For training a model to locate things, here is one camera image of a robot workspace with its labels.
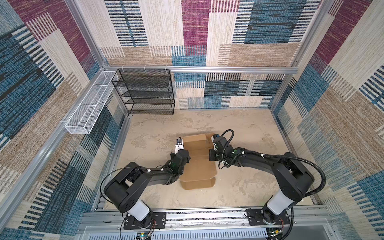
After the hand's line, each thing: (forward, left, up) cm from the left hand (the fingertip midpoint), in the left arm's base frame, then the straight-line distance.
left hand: (183, 147), depth 91 cm
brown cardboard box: (-12, -10, -10) cm, 18 cm away
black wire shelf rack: (+42, +28, +9) cm, 52 cm away
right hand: (-4, -16, -3) cm, 17 cm away
